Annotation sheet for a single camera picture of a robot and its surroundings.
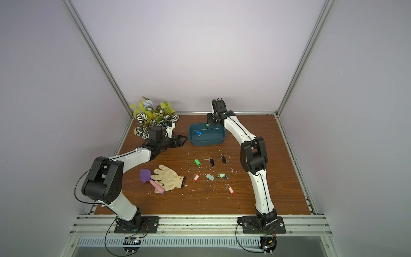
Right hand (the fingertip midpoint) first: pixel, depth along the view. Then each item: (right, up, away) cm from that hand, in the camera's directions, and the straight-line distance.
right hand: (210, 114), depth 99 cm
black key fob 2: (+8, -28, -4) cm, 29 cm away
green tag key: (+7, -36, -9) cm, 38 cm away
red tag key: (-8, -37, -11) cm, 39 cm away
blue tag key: (-8, -12, +11) cm, 18 cm away
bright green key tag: (-8, -29, -4) cm, 30 cm away
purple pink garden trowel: (-37, -36, -11) cm, 53 cm away
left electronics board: (-36, -60, -27) cm, 75 cm away
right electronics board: (+26, -60, -29) cm, 72 cm away
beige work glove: (-24, -38, -11) cm, 46 cm away
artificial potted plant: (-35, -2, -12) cm, 37 cm away
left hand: (-15, -14, -7) cm, 22 cm away
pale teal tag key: (0, -36, -10) cm, 38 cm away
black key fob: (+1, -29, -4) cm, 29 cm away
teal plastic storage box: (+1, -14, +4) cm, 15 cm away
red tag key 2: (+11, -42, -15) cm, 46 cm away
